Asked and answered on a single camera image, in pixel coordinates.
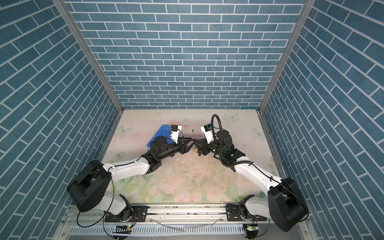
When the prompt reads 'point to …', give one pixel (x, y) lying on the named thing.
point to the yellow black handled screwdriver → (198, 147)
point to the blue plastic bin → (164, 131)
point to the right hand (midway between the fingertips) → (194, 140)
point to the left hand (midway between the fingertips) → (194, 141)
